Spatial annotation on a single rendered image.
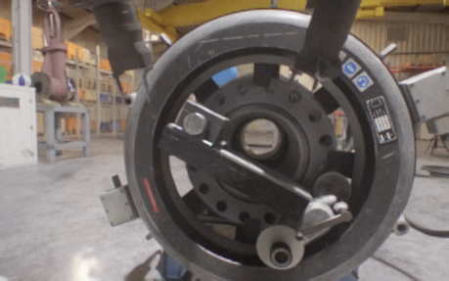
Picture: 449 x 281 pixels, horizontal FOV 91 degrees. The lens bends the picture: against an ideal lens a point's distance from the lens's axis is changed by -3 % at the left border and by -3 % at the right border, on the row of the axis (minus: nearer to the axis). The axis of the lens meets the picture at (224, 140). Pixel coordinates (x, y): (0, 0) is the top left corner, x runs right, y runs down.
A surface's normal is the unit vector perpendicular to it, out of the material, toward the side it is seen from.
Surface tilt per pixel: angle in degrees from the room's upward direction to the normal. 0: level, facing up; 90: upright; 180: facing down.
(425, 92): 90
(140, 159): 90
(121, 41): 122
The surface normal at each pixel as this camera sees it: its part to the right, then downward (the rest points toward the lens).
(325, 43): 0.07, 0.59
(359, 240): -0.18, 0.07
